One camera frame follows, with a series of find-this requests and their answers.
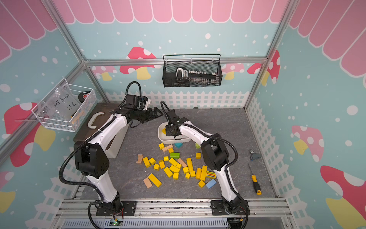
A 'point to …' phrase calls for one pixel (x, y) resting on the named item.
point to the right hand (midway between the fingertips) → (169, 131)
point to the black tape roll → (82, 96)
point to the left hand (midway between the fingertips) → (158, 117)
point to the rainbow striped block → (210, 174)
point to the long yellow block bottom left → (155, 180)
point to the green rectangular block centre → (175, 155)
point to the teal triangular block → (178, 145)
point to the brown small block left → (140, 158)
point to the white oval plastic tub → (167, 140)
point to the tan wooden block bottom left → (147, 182)
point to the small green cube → (197, 146)
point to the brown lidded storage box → (93, 117)
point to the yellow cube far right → (164, 131)
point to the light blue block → (211, 183)
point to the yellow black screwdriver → (255, 184)
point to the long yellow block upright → (204, 173)
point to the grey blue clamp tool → (254, 155)
